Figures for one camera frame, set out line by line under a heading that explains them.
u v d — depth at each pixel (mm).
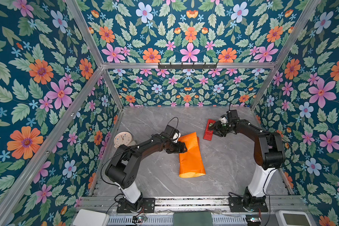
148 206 735
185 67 933
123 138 985
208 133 963
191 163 817
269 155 515
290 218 812
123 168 460
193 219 690
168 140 693
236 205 734
